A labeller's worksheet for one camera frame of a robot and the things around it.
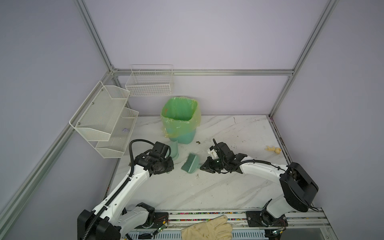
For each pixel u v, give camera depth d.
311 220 0.75
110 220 0.39
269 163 0.52
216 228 0.71
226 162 0.67
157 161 0.56
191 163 0.90
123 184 0.45
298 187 0.44
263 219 0.65
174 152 0.84
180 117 1.07
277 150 0.98
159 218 0.73
